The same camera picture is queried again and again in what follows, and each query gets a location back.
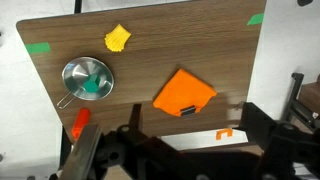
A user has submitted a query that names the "black binder clip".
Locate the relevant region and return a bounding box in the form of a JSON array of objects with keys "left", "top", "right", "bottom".
[{"left": 180, "top": 104, "right": 197, "bottom": 117}]

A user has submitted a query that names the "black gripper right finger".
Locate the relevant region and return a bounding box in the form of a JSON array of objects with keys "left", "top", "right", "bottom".
[{"left": 239, "top": 101, "right": 320, "bottom": 180}]

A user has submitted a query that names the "yellow shell-shaped toy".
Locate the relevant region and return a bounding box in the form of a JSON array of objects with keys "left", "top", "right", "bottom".
[{"left": 104, "top": 23, "right": 132, "bottom": 53}]

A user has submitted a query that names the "orange squeeze bottle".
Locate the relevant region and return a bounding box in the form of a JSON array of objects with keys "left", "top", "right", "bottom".
[{"left": 71, "top": 107, "right": 92, "bottom": 142}]

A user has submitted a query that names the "orange folded cloth with clip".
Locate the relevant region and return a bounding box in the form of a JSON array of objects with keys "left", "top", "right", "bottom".
[{"left": 152, "top": 68, "right": 218, "bottom": 118}]

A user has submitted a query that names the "silver metal mount bar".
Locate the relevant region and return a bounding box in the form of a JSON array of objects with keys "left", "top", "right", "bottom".
[{"left": 59, "top": 124, "right": 103, "bottom": 180}]

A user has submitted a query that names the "silver metal pan with handle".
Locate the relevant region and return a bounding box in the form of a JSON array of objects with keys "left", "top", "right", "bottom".
[{"left": 56, "top": 56, "right": 115, "bottom": 110}]

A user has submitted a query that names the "green tape strip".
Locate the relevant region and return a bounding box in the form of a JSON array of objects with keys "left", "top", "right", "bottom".
[
  {"left": 24, "top": 41, "right": 52, "bottom": 55},
  {"left": 246, "top": 12, "right": 265, "bottom": 26}
]

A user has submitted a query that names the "green plastic cup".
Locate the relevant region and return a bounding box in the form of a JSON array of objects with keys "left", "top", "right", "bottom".
[{"left": 82, "top": 74, "right": 101, "bottom": 94}]

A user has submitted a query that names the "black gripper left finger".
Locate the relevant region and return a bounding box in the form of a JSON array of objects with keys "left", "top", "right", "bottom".
[{"left": 99, "top": 103, "right": 188, "bottom": 180}]

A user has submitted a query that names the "black metal frame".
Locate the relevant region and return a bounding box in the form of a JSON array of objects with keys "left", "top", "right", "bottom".
[{"left": 283, "top": 72, "right": 320, "bottom": 133}]

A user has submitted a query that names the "small orange bracket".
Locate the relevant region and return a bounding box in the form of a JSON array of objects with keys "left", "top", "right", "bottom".
[{"left": 215, "top": 127, "right": 234, "bottom": 141}]

